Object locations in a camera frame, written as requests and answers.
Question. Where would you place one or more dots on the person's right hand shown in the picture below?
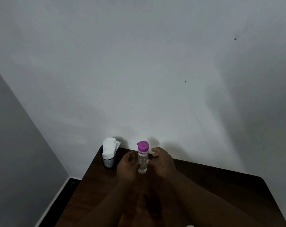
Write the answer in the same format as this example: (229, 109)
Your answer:
(164, 164)

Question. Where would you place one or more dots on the person's left hand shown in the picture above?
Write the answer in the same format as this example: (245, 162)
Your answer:
(127, 170)

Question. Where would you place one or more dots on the clear plastic water bottle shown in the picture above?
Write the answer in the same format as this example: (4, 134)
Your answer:
(143, 160)

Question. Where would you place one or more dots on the purple bottle cap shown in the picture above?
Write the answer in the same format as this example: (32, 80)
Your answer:
(143, 146)

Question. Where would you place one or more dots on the person's right forearm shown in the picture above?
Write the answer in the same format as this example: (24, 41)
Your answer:
(204, 203)

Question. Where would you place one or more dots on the black mesh cup holder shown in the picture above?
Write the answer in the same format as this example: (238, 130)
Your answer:
(109, 163)

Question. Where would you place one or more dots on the black cup with tissues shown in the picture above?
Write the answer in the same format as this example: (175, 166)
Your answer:
(108, 147)

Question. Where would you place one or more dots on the dark wooden table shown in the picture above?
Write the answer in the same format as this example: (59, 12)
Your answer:
(228, 184)

